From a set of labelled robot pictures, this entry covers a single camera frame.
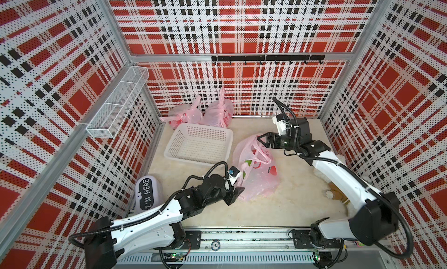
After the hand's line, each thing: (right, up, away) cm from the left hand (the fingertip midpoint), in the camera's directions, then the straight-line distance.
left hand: (241, 185), depth 75 cm
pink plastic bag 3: (+9, +5, +9) cm, 14 cm away
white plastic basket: (-25, +16, +31) cm, 43 cm away
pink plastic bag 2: (-13, +36, +33) cm, 51 cm away
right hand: (+11, +20, +4) cm, 23 cm away
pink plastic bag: (-33, +35, +31) cm, 57 cm away
